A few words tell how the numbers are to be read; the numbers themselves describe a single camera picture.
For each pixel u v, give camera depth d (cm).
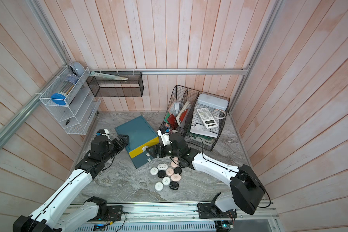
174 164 90
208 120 86
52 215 40
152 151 69
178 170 87
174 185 81
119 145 69
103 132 71
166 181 82
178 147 62
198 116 90
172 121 106
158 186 80
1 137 53
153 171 86
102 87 103
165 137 71
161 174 86
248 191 41
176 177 84
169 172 86
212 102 94
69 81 76
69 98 73
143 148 76
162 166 88
